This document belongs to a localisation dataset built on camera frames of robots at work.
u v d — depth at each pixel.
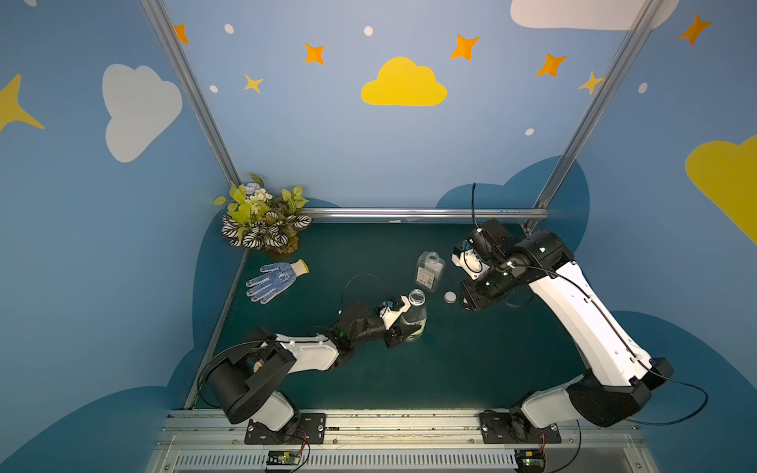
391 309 0.70
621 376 0.39
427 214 1.73
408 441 0.73
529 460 0.73
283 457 0.72
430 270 0.94
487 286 0.56
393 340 0.72
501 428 0.75
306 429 0.74
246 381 0.44
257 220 0.89
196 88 0.82
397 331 0.73
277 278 1.04
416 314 0.72
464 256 0.65
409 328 0.75
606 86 0.82
